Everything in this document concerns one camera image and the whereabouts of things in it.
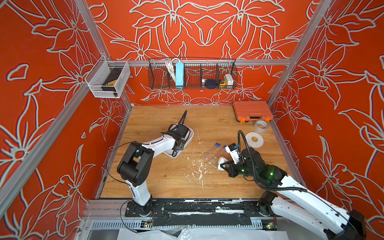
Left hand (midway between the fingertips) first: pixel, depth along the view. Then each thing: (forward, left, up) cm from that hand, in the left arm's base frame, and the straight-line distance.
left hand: (176, 143), depth 95 cm
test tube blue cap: (+2, -27, -2) cm, 27 cm away
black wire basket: (+38, -10, +29) cm, 49 cm away
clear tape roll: (+20, -60, -2) cm, 63 cm away
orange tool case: (+31, -55, +1) cm, 63 cm away
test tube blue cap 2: (-7, -25, -3) cm, 26 cm away
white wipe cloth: (-16, -26, +13) cm, 33 cm away
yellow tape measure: (+31, -29, +25) cm, 49 cm away
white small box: (+30, -32, +29) cm, 52 cm away
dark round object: (+33, -21, +24) cm, 45 cm away
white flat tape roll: (+7, -52, -2) cm, 53 cm away
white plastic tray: (-10, +3, +4) cm, 11 cm away
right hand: (-19, -25, +11) cm, 33 cm away
